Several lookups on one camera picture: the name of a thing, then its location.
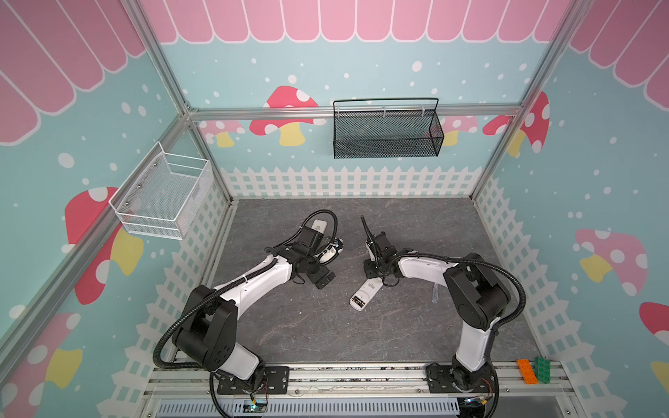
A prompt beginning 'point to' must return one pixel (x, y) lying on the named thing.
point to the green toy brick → (542, 367)
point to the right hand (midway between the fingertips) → (367, 267)
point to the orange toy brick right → (527, 372)
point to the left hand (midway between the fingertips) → (320, 269)
